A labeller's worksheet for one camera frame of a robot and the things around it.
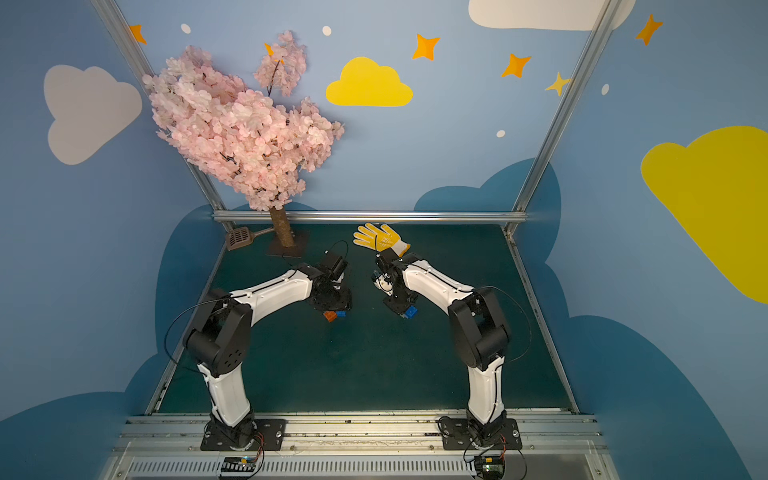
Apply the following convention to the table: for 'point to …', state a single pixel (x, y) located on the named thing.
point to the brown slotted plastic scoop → (242, 236)
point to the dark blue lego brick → (411, 312)
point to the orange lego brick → (330, 316)
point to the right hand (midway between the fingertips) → (406, 301)
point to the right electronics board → (490, 467)
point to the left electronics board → (238, 464)
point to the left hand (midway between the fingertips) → (345, 301)
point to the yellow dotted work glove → (369, 236)
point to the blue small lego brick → (341, 313)
